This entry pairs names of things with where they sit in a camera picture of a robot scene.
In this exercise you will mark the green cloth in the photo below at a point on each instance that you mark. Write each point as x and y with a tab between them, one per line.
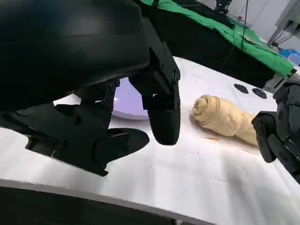
257	47

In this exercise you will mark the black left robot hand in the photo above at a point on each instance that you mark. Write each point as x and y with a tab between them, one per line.
70	47

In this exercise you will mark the lilac plate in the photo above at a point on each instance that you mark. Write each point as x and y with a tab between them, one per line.
129	103

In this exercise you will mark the blue plastic box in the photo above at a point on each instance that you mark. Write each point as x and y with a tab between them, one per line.
291	56

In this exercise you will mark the beige towel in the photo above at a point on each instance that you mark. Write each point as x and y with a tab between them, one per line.
222	114

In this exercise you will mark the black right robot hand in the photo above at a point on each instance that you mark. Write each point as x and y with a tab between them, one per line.
286	131

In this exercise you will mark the grey metal frame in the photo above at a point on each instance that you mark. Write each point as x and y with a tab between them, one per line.
276	32

